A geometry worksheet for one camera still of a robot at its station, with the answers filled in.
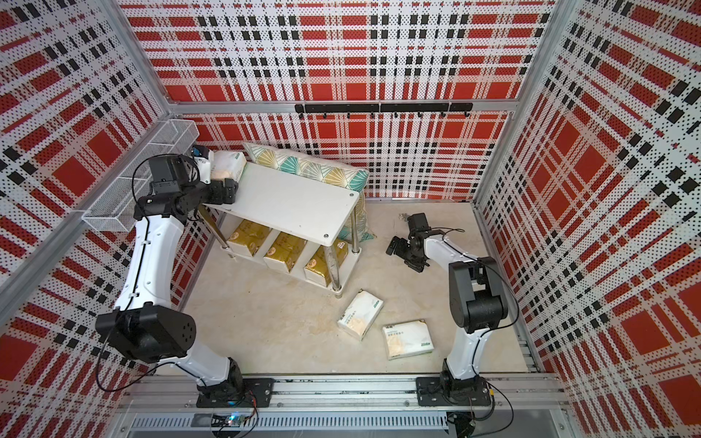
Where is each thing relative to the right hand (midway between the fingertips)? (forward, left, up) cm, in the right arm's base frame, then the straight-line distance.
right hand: (400, 255), depth 96 cm
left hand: (+6, +53, +30) cm, 61 cm away
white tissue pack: (-21, +14, 0) cm, 25 cm away
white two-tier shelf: (-3, +27, +28) cm, 39 cm away
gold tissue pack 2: (-3, +39, +8) cm, 40 cm away
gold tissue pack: (+5, +53, +8) cm, 53 cm away
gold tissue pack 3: (-10, +27, +8) cm, 30 cm away
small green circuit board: (-48, +46, -3) cm, 66 cm away
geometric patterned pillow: (+11, +25, +30) cm, 40 cm away
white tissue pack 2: (-29, 0, 0) cm, 29 cm away
